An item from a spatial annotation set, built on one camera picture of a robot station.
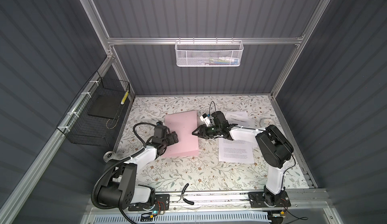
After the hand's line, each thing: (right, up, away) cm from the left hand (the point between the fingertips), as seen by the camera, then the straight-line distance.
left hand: (171, 136), depth 92 cm
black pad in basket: (-29, +19, -18) cm, 39 cm away
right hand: (+15, +1, -4) cm, 16 cm away
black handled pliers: (+10, -28, -18) cm, 35 cm away
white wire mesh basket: (+26, +64, +31) cm, 75 cm away
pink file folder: (+7, +7, +7) cm, 13 cm away
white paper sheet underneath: (+47, +11, +15) cm, 51 cm away
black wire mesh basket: (-34, +11, -20) cm, 41 cm away
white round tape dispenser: (+62, +8, +9) cm, 63 cm away
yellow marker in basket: (-24, +23, -11) cm, 35 cm away
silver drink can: (-28, -7, -17) cm, 34 cm away
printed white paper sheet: (+42, -9, -1) cm, 43 cm away
